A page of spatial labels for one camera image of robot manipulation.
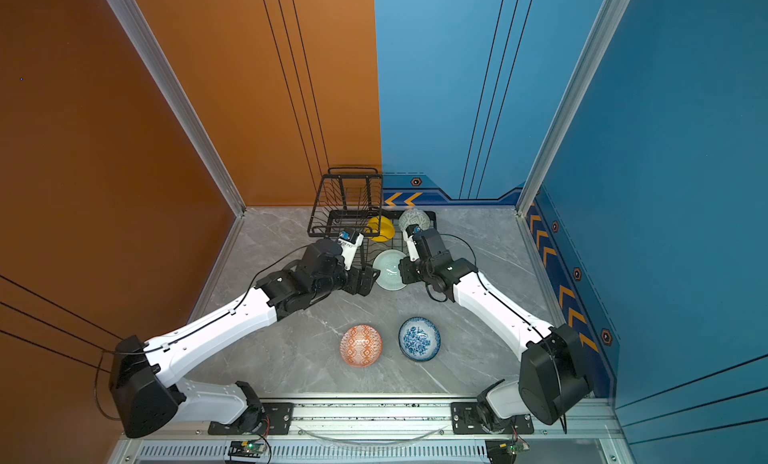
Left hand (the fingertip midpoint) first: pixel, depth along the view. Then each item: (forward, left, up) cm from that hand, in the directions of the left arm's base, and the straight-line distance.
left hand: (367, 264), depth 77 cm
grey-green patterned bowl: (+34, -14, -17) cm, 41 cm away
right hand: (+4, -9, -6) cm, 11 cm away
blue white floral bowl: (-12, -14, -19) cm, 27 cm away
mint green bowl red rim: (+4, -5, -4) cm, 8 cm away
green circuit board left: (-38, +28, -24) cm, 53 cm away
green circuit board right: (-37, -34, -23) cm, 55 cm away
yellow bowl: (+11, -3, +1) cm, 11 cm away
